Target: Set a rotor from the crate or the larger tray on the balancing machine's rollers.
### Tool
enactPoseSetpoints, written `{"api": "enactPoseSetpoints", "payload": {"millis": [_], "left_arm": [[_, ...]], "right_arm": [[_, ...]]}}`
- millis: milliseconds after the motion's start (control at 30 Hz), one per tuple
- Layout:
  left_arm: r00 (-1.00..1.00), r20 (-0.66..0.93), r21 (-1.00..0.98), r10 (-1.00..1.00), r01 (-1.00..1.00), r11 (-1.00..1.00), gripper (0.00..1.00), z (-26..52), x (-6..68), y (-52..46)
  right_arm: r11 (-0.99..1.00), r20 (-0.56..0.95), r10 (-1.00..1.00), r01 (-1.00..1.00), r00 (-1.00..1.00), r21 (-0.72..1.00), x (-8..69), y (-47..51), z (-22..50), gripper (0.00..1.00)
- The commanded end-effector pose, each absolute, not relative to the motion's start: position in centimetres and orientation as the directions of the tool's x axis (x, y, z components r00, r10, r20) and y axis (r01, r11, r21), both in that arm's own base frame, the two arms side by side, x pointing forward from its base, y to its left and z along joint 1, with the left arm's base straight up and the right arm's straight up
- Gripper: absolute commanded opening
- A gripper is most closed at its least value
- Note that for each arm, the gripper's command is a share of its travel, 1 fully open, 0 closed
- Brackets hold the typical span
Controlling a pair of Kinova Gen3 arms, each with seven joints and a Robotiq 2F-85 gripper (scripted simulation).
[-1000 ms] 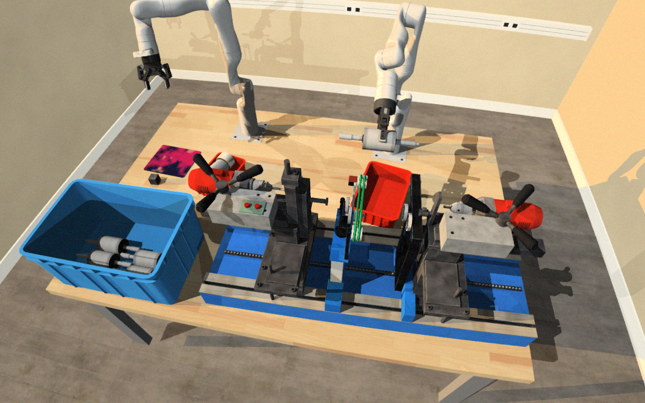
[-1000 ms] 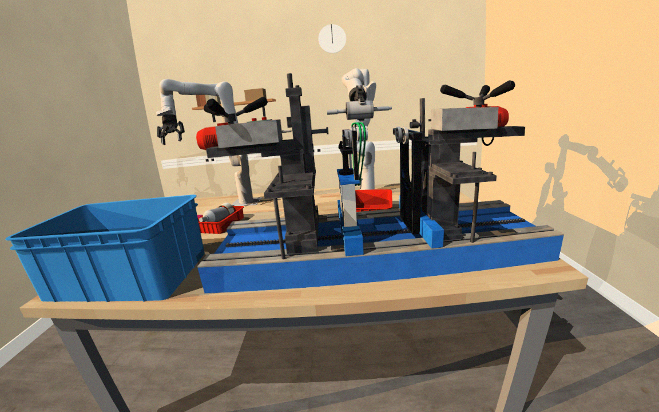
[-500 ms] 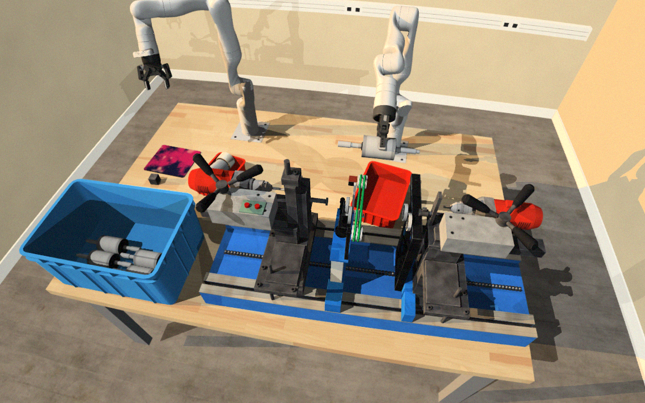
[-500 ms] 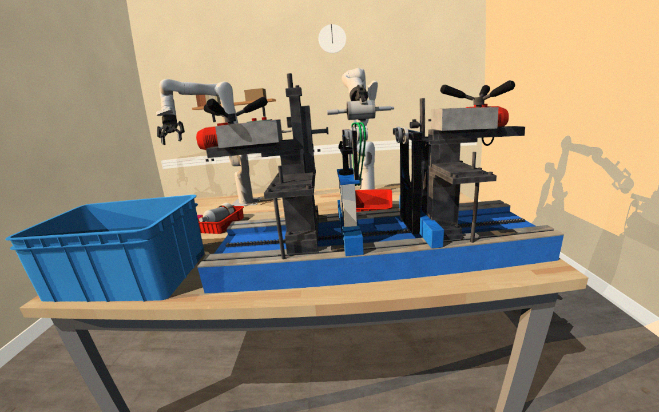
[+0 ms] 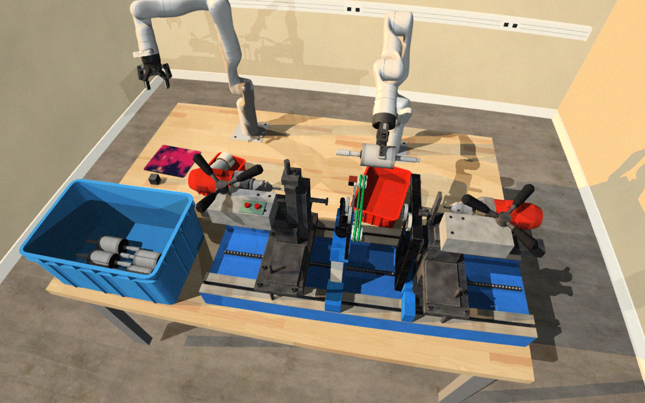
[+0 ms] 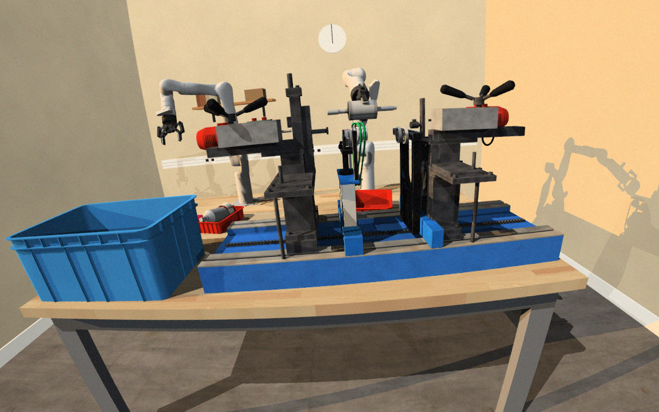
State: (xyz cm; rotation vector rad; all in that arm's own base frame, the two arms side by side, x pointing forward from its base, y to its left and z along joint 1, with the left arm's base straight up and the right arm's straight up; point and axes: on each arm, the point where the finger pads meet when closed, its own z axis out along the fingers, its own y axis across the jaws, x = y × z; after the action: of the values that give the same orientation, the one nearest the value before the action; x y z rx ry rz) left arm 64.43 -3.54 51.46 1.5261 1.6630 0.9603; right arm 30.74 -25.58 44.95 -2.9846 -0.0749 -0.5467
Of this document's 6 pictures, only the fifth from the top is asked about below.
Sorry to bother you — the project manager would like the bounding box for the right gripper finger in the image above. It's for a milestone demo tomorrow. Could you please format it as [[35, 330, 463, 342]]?
[[137, 65, 151, 90], [152, 63, 172, 89]]

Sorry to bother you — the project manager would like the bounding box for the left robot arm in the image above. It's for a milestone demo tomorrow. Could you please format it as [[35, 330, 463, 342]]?
[[373, 11, 413, 154]]

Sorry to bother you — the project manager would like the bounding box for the dark red and navy mat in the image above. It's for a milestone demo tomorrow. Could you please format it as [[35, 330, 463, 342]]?
[[144, 145, 201, 178]]

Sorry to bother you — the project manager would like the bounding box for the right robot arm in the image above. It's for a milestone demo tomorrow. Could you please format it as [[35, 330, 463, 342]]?
[[130, 0, 259, 136]]

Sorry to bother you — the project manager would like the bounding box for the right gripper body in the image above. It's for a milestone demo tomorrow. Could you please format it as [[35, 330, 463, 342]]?
[[141, 53, 162, 76]]

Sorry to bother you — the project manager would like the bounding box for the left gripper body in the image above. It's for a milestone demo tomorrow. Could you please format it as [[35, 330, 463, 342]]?
[[372, 113, 396, 130]]

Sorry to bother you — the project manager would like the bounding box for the blue plastic crate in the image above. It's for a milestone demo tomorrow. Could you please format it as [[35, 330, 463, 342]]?
[[19, 179, 204, 305]]

